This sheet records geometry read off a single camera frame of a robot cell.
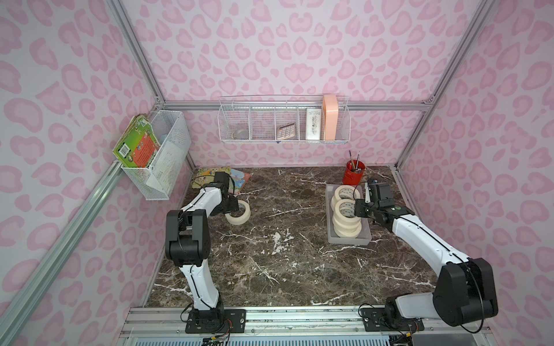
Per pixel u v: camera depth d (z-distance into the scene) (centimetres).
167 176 80
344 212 95
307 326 72
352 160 107
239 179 114
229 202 88
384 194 67
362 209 78
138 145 72
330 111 82
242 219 97
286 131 95
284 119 100
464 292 41
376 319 73
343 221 88
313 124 93
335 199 100
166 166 85
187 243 52
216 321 66
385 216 62
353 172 103
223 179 80
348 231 90
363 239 92
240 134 95
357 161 107
